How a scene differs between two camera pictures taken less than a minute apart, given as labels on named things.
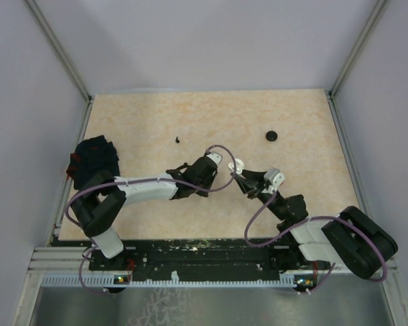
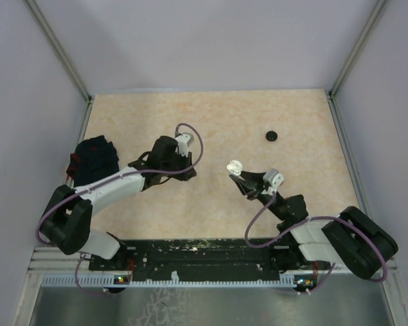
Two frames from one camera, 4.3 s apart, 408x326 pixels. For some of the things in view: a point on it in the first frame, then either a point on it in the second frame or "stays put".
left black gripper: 211,180 to 185,175
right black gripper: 256,179 stays put
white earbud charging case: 239,166 stays put
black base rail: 157,258 stays put
